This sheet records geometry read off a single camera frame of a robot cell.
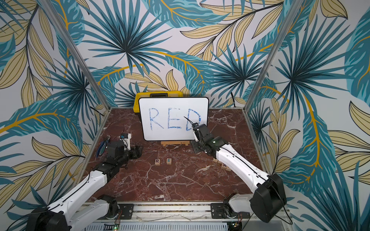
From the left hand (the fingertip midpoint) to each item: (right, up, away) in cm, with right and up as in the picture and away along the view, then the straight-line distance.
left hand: (139, 148), depth 84 cm
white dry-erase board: (+19, +17, +4) cm, 26 cm away
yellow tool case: (+4, +36, +22) cm, 42 cm away
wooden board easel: (+26, +2, +10) cm, 28 cm away
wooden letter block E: (+17, -8, +4) cm, 19 cm away
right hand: (+34, +4, -2) cm, 34 cm away
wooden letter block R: (+10, -9, +4) cm, 14 cm away
